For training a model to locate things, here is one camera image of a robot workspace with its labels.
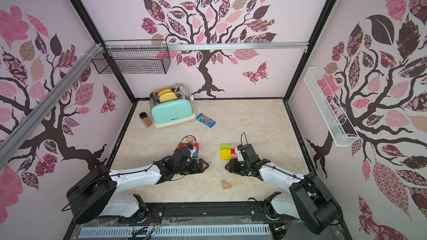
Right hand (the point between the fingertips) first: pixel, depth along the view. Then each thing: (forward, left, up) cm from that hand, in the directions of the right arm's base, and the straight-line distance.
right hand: (228, 170), depth 86 cm
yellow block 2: (+8, +1, -1) cm, 8 cm away
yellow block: (+11, +1, 0) cm, 11 cm away
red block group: (+11, -3, +1) cm, 11 cm away
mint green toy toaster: (+30, +32, +13) cm, 46 cm away
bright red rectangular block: (+15, +17, 0) cm, 23 cm away
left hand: (-1, +13, +2) cm, 14 cm away
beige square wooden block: (+14, -4, 0) cm, 15 cm away
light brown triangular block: (-8, +2, 0) cm, 8 cm away
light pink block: (+8, -4, 0) cm, 9 cm away
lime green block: (+15, +1, -1) cm, 15 cm away
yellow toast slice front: (+38, +35, +19) cm, 55 cm away
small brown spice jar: (+30, +50, +6) cm, 59 cm away
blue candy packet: (+33, +13, +1) cm, 36 cm away
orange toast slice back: (+42, +38, +19) cm, 60 cm away
